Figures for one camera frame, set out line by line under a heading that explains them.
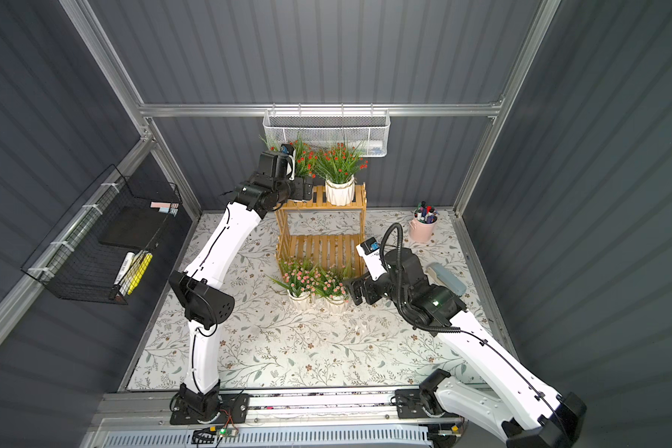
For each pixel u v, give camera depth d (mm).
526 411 385
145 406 760
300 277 815
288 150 723
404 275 511
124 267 697
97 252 721
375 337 867
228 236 559
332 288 813
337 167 745
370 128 828
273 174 633
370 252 608
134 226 788
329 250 1079
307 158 741
